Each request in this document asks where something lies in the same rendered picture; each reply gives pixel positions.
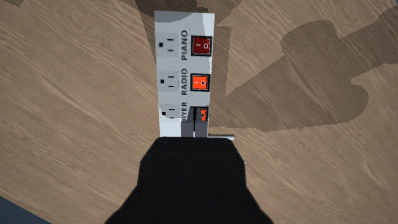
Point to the light grey power strip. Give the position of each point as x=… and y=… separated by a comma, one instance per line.
x=184, y=45

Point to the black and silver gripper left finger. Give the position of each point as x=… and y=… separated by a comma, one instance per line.
x=187, y=126

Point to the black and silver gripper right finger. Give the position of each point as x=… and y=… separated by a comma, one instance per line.
x=201, y=127

